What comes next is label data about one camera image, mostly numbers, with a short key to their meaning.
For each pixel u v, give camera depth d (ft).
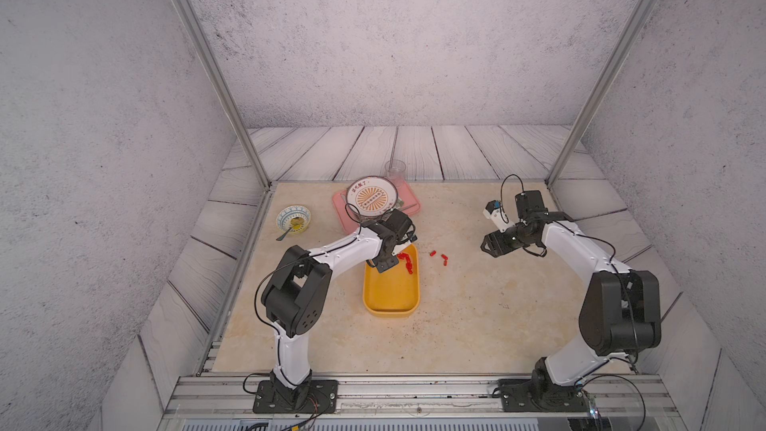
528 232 2.24
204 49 2.73
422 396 2.46
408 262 3.22
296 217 3.54
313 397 2.38
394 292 2.94
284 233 3.25
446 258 3.24
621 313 1.48
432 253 3.26
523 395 2.37
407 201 3.78
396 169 3.91
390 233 2.28
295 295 1.61
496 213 2.70
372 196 3.76
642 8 2.53
